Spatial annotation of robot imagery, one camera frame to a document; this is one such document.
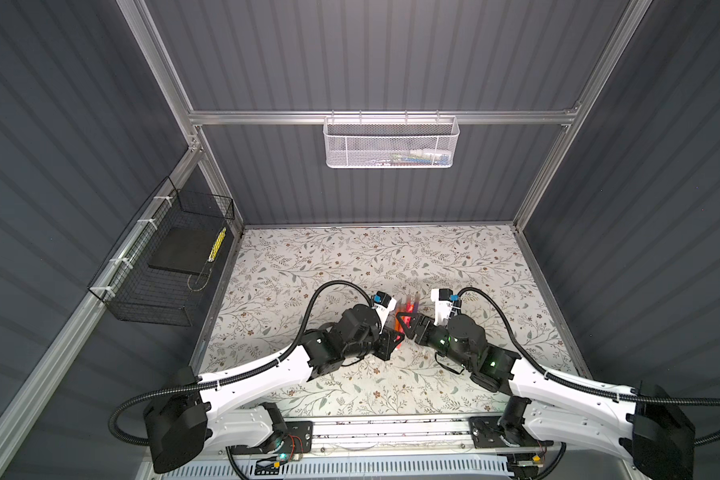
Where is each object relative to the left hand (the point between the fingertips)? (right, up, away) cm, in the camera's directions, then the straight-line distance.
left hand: (405, 336), depth 74 cm
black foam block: (-55, +22, 0) cm, 59 cm away
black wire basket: (-61, +16, -2) cm, 63 cm away
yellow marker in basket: (-50, +25, +6) cm, 56 cm away
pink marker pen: (+1, +4, 0) cm, 4 cm away
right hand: (0, +4, +1) cm, 4 cm away
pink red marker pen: (+5, +5, +25) cm, 26 cm away
